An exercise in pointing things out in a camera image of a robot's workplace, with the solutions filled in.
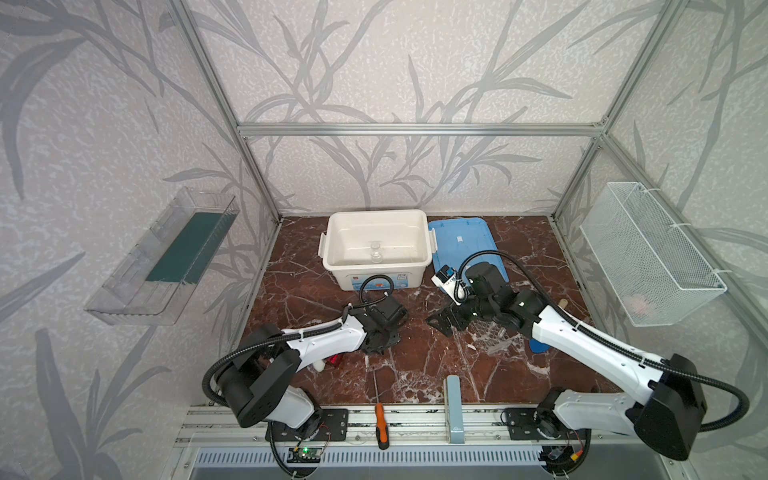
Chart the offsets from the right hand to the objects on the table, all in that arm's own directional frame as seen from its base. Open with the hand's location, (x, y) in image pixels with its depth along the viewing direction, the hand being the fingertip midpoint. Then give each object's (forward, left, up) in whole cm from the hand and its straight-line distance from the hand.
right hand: (437, 299), depth 78 cm
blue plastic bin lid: (+35, -11, -17) cm, 40 cm away
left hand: (-3, +11, -15) cm, 19 cm away
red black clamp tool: (-11, +29, -15) cm, 34 cm away
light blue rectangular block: (-23, -4, -14) cm, 27 cm away
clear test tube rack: (-4, -17, -16) cm, 24 cm away
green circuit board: (-32, +33, -18) cm, 50 cm away
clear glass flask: (+25, +19, -15) cm, 34 cm away
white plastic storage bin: (+27, +25, -11) cm, 38 cm away
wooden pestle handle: (+7, -42, -15) cm, 45 cm away
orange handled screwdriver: (-28, +14, -13) cm, 34 cm away
